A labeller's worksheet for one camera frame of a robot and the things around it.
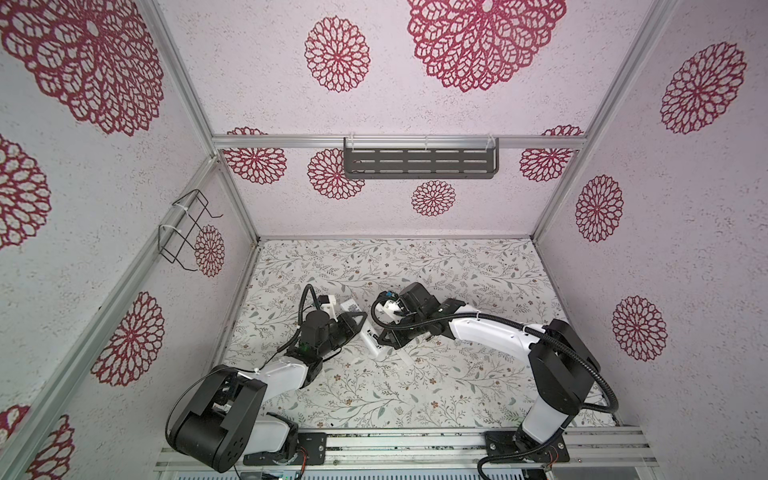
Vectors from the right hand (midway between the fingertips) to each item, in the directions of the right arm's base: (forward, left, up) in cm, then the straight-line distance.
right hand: (378, 336), depth 82 cm
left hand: (+6, +3, -1) cm, 7 cm away
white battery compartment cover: (-1, -8, -11) cm, 14 cm away
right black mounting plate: (-25, -33, -2) cm, 41 cm away
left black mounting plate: (-26, +15, -10) cm, 32 cm away
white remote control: (+1, +3, +1) cm, 3 cm away
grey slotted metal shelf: (+50, -12, +25) cm, 57 cm away
